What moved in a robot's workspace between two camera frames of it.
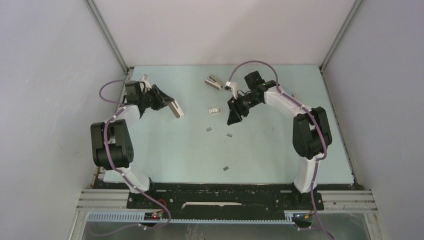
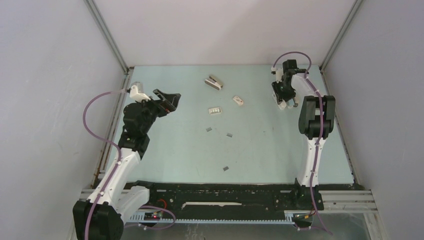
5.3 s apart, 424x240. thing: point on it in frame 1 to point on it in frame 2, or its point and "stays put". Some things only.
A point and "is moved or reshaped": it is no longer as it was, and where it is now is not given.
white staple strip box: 214,110 stays put
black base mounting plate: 225,196 stays put
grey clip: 214,81 stays put
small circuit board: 152,216 stays put
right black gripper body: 243,103 to 283,91
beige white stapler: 176,109 is moved or reshaped
